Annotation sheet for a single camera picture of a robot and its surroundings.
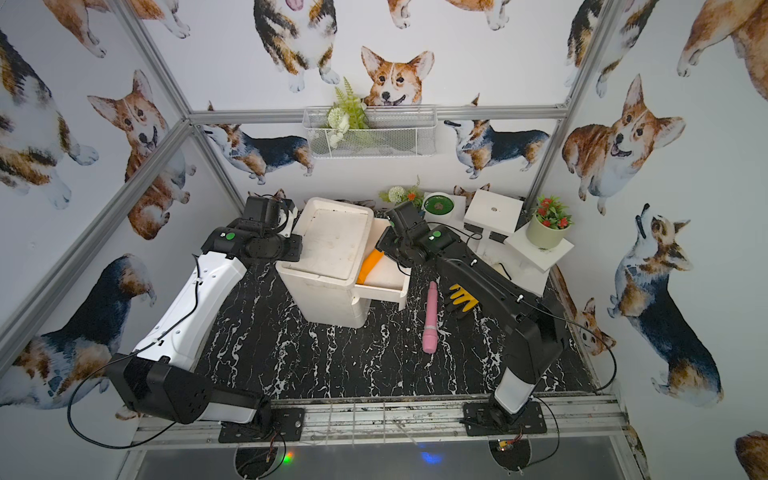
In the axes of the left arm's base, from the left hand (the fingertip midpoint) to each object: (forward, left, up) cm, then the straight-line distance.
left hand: (301, 240), depth 79 cm
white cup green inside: (+16, -38, -3) cm, 41 cm away
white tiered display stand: (+7, -53, -4) cm, 53 cm away
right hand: (-2, -19, 0) cm, 19 cm away
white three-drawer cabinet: (-13, -7, -2) cm, 15 cm away
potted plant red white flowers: (+29, -26, -11) cm, 40 cm away
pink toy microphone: (-19, -34, -22) cm, 45 cm away
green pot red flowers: (+4, -67, -1) cm, 68 cm away
